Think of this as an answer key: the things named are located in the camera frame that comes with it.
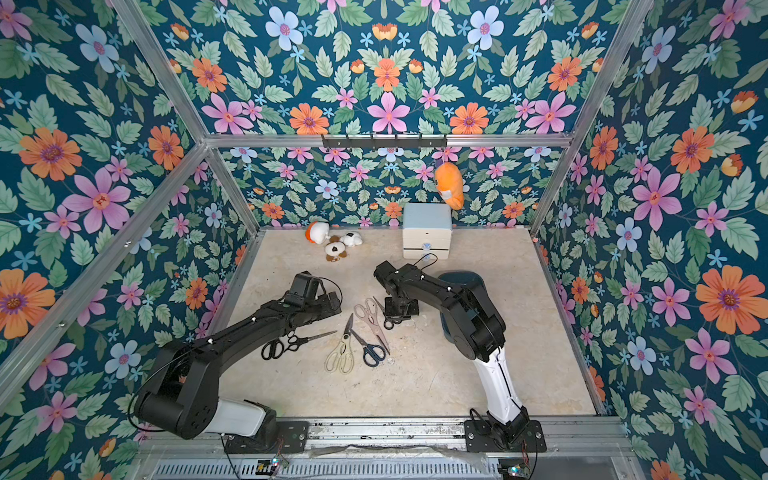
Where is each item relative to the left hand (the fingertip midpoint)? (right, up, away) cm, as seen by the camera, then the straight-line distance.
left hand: (332, 303), depth 91 cm
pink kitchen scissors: (+11, -4, +7) cm, 13 cm away
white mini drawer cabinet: (+30, +23, +10) cm, 39 cm away
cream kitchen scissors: (+4, -15, -5) cm, 17 cm away
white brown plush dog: (-3, +18, +19) cm, 26 cm away
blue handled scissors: (+13, -15, -3) cm, 20 cm away
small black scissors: (+18, -6, +2) cm, 19 cm away
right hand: (+21, -6, +5) cm, 22 cm away
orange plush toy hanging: (+38, +38, +6) cm, 54 cm away
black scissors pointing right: (-11, -12, -1) cm, 16 cm away
